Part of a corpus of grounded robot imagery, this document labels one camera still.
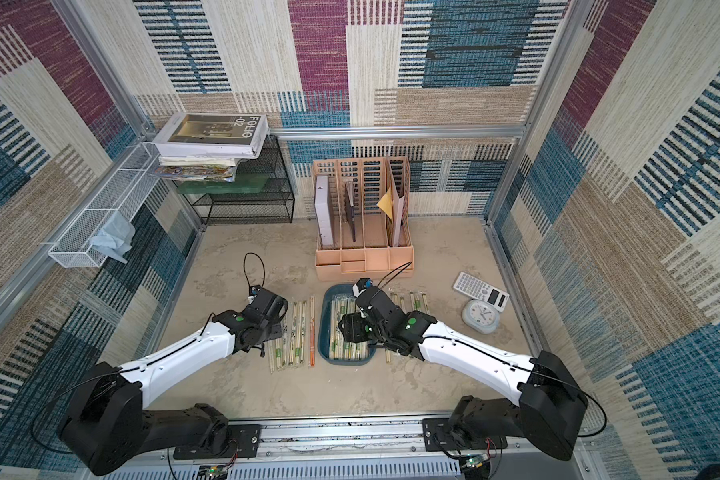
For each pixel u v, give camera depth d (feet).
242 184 3.32
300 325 3.06
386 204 2.94
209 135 2.73
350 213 3.37
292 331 3.00
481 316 3.01
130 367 1.48
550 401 1.33
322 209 3.27
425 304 3.17
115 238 2.20
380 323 1.95
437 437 2.39
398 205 2.81
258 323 2.15
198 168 2.70
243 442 2.40
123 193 2.70
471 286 3.27
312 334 3.00
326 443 2.44
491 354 1.53
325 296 3.09
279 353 2.86
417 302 3.20
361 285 2.38
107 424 1.33
